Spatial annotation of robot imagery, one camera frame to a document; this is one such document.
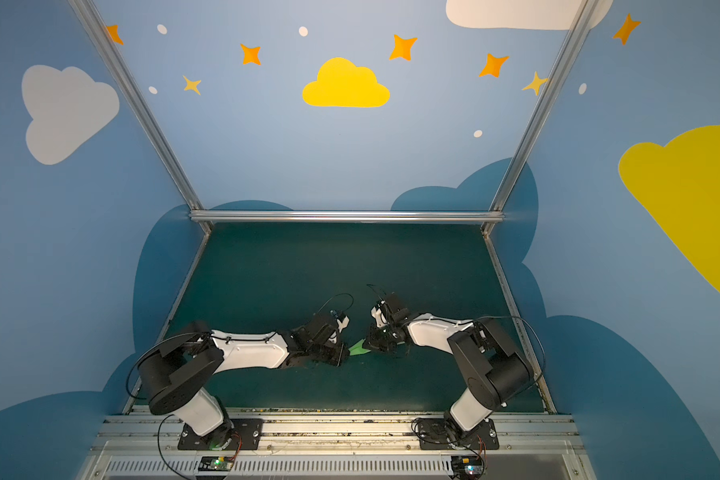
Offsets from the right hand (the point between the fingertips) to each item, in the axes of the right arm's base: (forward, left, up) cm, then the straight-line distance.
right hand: (363, 342), depth 90 cm
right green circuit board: (-29, -27, -2) cm, 40 cm away
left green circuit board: (-32, +34, -1) cm, 47 cm away
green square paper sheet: (-2, +2, 0) cm, 3 cm away
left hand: (-4, +3, 0) cm, 5 cm away
